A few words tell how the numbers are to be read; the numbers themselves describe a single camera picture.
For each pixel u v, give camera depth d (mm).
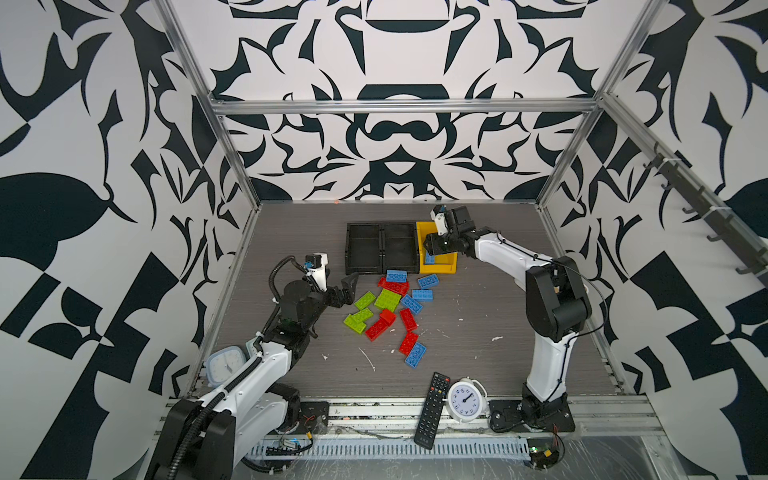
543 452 710
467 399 746
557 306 520
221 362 792
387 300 933
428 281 968
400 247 1061
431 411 744
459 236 755
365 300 939
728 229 550
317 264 702
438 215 890
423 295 945
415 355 861
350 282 747
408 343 850
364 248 1115
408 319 891
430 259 1020
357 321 884
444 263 1020
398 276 963
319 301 714
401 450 776
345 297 743
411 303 939
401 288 963
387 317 894
